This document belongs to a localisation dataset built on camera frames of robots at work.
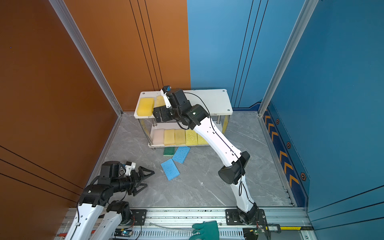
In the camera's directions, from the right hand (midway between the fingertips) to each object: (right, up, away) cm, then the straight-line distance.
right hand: (160, 110), depth 72 cm
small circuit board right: (+43, -59, -1) cm, 73 cm away
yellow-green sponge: (+14, -15, +24) cm, 31 cm away
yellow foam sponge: (+7, -15, +25) cm, 29 cm away
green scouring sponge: (0, -24, +24) cm, 34 cm away
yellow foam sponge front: (0, -15, +23) cm, 27 cm away
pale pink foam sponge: (-7, -15, +23) cm, 28 cm away
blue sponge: (+8, -25, +23) cm, 35 cm away
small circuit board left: (-17, -58, -1) cm, 61 cm away
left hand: (-4, -32, 0) cm, 33 cm away
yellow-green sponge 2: (+19, -16, +22) cm, 34 cm away
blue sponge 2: (+2, -34, +17) cm, 38 cm away
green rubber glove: (+22, -56, -3) cm, 60 cm away
